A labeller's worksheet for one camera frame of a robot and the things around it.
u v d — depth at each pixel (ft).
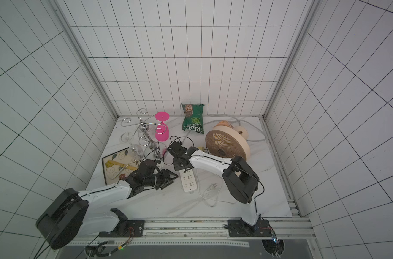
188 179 2.81
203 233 2.38
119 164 3.05
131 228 2.37
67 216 1.35
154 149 3.11
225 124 3.61
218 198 2.71
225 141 2.30
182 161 2.07
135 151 2.82
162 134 3.09
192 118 3.52
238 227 2.38
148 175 2.23
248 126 3.73
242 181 1.56
